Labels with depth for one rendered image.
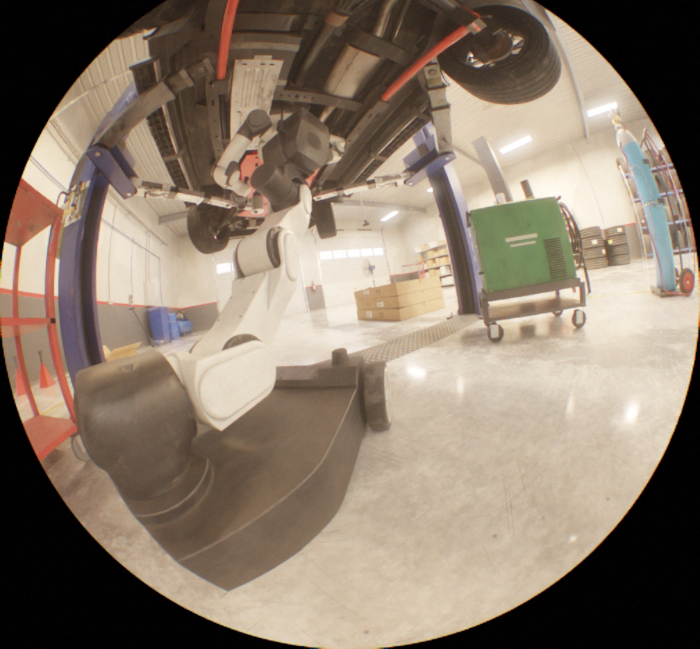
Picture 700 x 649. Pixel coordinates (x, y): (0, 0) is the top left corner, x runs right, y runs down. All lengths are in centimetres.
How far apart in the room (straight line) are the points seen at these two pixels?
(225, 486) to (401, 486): 32
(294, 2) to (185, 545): 182
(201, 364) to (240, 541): 24
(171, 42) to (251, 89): 61
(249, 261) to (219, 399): 39
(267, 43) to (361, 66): 58
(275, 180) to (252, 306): 45
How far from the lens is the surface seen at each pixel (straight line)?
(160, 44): 150
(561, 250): 133
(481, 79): 138
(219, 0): 130
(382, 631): 39
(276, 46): 132
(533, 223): 130
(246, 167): 194
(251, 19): 132
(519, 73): 132
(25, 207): 106
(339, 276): 1091
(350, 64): 152
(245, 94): 143
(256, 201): 155
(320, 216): 273
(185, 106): 178
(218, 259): 1042
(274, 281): 52
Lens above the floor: 39
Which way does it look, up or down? 1 degrees down
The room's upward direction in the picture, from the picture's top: 10 degrees counter-clockwise
